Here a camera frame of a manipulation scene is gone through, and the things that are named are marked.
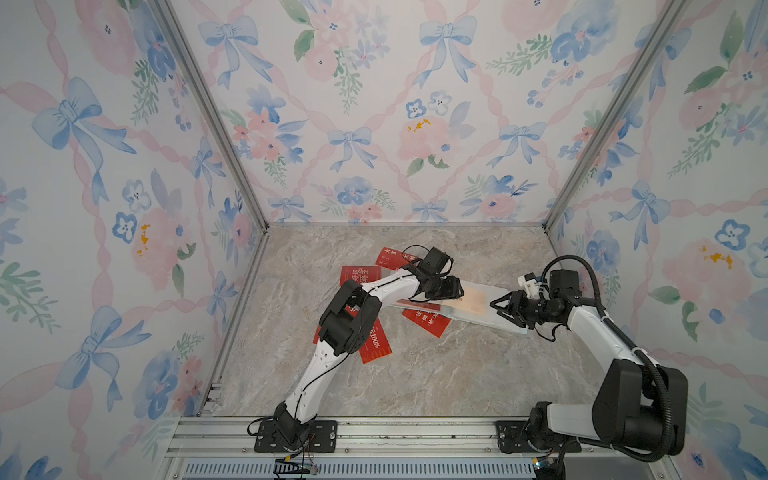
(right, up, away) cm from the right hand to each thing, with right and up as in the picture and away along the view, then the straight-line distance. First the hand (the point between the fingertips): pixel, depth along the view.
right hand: (498, 306), depth 85 cm
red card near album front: (-17, -7, +9) cm, 20 cm away
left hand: (-7, +3, +10) cm, 13 cm away
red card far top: (-29, +13, +25) cm, 40 cm away
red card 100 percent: (-35, -12, +3) cm, 37 cm away
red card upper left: (-40, +8, +19) cm, 45 cm away
